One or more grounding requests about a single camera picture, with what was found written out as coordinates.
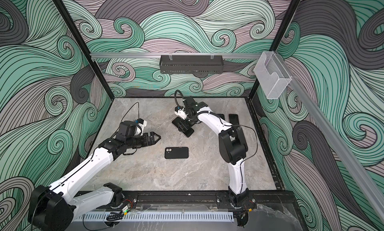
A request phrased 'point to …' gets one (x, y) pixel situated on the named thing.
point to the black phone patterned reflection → (183, 126)
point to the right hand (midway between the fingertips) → (184, 125)
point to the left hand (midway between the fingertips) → (156, 137)
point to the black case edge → (176, 152)
